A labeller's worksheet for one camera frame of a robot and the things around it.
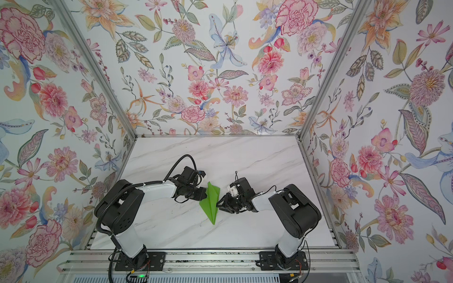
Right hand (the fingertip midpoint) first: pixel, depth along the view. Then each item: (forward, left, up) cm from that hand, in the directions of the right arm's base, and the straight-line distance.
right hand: (216, 206), depth 88 cm
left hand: (+5, +5, -1) cm, 7 cm away
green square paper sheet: (+1, +3, +1) cm, 3 cm away
